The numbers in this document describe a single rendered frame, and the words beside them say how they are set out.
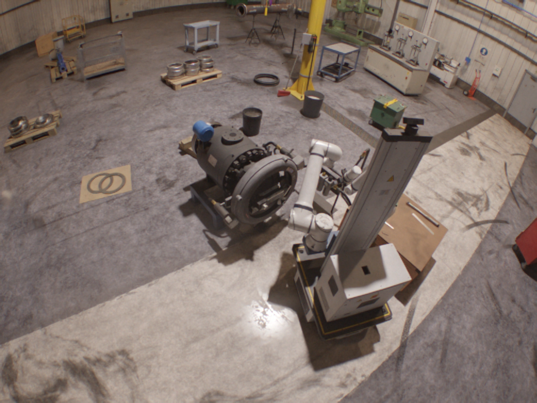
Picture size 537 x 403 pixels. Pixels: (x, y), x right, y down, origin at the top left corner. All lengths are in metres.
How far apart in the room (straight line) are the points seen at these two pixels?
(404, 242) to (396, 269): 0.78
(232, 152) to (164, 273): 1.35
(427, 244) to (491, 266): 1.61
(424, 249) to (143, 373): 2.85
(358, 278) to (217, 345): 1.32
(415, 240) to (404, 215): 0.33
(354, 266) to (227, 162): 1.44
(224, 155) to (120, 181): 1.75
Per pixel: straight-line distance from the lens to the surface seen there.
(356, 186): 2.32
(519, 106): 11.90
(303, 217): 2.05
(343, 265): 1.96
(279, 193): 2.61
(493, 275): 4.27
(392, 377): 2.79
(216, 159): 2.67
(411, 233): 2.99
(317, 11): 5.52
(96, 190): 3.90
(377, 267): 2.05
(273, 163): 2.33
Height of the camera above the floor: 2.42
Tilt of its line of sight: 47 degrees down
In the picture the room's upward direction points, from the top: 8 degrees clockwise
